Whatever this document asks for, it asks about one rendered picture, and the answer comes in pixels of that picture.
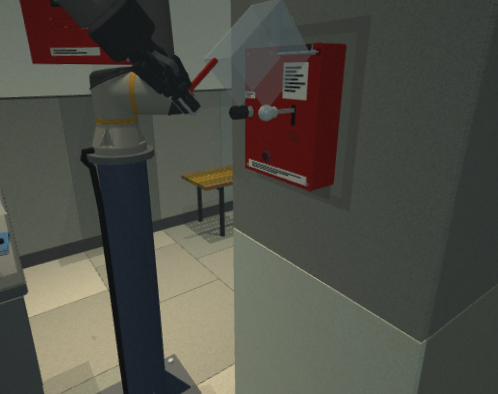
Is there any red pull station body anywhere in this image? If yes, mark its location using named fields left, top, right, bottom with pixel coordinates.
left=244, top=41, right=348, bottom=193

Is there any wooden bench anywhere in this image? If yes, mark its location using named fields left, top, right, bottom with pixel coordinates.
left=180, top=164, right=235, bottom=238

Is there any grey wall plate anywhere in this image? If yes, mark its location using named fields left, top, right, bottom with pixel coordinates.
left=293, top=15, right=373, bottom=213

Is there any red alarm control panel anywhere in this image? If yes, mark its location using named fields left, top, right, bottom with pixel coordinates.
left=19, top=0, right=132, bottom=66

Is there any white pull handle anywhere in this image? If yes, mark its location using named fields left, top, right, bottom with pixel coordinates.
left=257, top=104, right=297, bottom=124

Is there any grey cabinet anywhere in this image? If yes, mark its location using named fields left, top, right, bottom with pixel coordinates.
left=0, top=188, right=46, bottom=394

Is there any red cover tab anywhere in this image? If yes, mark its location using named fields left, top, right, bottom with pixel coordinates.
left=189, top=56, right=220, bottom=90

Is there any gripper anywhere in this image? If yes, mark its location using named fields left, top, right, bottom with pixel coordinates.
left=128, top=38, right=202, bottom=117

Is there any black key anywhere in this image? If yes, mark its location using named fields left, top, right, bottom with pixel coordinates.
left=228, top=104, right=255, bottom=122

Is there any clear guard cover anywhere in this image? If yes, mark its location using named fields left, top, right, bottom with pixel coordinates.
left=203, top=0, right=313, bottom=105

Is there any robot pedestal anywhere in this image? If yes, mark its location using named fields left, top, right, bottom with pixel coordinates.
left=79, top=145, right=193, bottom=394

